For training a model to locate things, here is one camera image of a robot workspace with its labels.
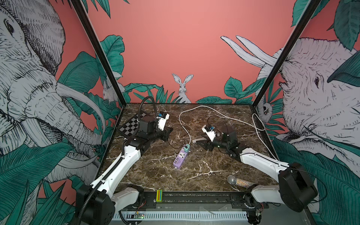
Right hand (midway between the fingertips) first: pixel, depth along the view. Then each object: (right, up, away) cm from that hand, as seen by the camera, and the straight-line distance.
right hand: (199, 136), depth 81 cm
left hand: (-15, +6, -4) cm, 16 cm away
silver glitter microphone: (+19, -24, -3) cm, 31 cm away
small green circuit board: (-32, -39, -11) cm, 51 cm away
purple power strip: (-11, -15, +6) cm, 20 cm away
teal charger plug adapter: (-7, -8, +5) cm, 11 cm away
